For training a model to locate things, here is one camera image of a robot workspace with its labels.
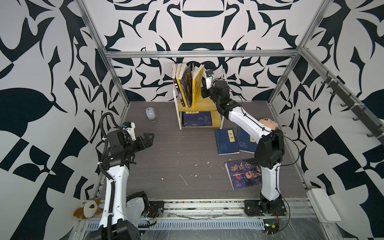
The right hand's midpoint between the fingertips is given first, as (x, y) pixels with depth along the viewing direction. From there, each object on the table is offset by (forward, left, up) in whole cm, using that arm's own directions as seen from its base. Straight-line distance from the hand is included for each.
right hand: (203, 78), depth 82 cm
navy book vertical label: (-18, -15, -37) cm, 44 cm away
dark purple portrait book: (+1, +9, 0) cm, 9 cm away
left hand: (-26, +30, -14) cm, 43 cm away
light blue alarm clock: (0, +35, -28) cm, 45 cm away
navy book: (-4, +4, -29) cm, 30 cm away
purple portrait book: (-39, -21, -35) cm, 57 cm away
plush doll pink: (-9, -43, -30) cm, 53 cm away
